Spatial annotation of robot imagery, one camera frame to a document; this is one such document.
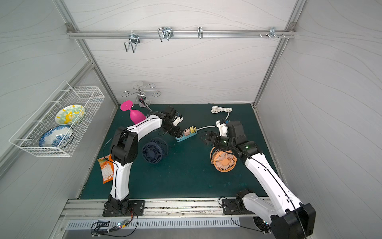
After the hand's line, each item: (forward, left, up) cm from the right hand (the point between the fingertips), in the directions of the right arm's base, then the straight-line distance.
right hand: (205, 139), depth 74 cm
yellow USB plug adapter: (+16, +8, -15) cm, 23 cm away
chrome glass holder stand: (+26, +40, 0) cm, 48 cm away
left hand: (+15, +17, -17) cm, 29 cm away
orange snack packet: (-9, +57, -19) cm, 61 cm away
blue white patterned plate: (-9, +64, +12) cm, 66 cm away
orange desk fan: (-5, -11, -14) cm, 19 cm away
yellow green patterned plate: (+3, +66, +12) cm, 67 cm away
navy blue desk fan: (-2, +30, -13) cm, 32 cm away
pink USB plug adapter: (+14, +12, -16) cm, 24 cm away
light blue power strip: (+12, +14, -18) cm, 26 cm away
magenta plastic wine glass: (+18, +44, -6) cm, 48 cm away
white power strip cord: (+40, -8, -20) cm, 46 cm away
